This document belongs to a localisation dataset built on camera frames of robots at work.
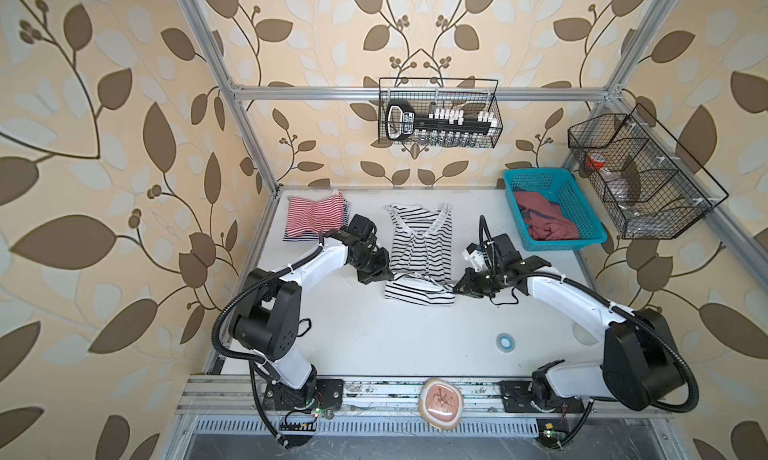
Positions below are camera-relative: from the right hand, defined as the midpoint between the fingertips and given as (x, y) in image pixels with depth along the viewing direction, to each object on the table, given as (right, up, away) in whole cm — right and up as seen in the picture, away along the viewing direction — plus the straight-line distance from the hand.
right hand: (455, 292), depth 83 cm
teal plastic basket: (+47, +33, +29) cm, 64 cm away
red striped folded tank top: (-49, +22, +24) cm, 59 cm away
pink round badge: (-6, -24, -12) cm, 27 cm away
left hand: (-16, +5, +2) cm, 17 cm away
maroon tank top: (+37, +21, +23) cm, 48 cm away
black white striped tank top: (-8, +8, +18) cm, 21 cm away
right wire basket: (+46, +28, -11) cm, 55 cm away
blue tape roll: (+14, -14, 0) cm, 20 cm away
